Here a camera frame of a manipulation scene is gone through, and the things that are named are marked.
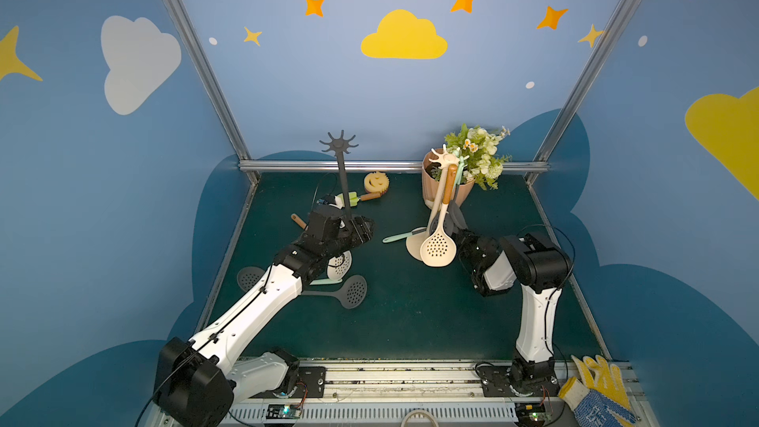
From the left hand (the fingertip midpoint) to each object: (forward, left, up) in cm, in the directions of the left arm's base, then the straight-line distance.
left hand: (373, 225), depth 77 cm
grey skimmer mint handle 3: (-10, +6, -22) cm, 25 cm away
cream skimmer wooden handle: (+1, -19, -13) cm, 24 cm away
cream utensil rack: (+12, -15, -24) cm, 31 cm away
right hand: (+15, -30, -18) cm, 38 cm away
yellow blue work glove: (-35, -57, -22) cm, 70 cm away
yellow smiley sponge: (+35, 0, -21) cm, 41 cm away
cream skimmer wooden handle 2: (0, +12, -23) cm, 26 cm away
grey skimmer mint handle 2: (+8, -24, -8) cm, 27 cm away
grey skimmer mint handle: (+12, -10, -24) cm, 28 cm away
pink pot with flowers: (+22, -33, +3) cm, 40 cm away
